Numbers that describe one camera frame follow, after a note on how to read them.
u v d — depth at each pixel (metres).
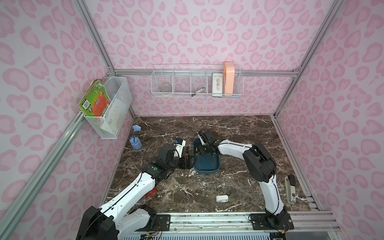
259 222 0.72
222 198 0.78
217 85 0.92
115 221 0.41
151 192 0.55
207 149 0.86
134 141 0.95
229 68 0.82
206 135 0.80
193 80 0.98
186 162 0.70
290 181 0.82
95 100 0.72
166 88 0.96
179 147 0.72
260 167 0.55
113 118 0.82
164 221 0.74
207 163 0.93
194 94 0.91
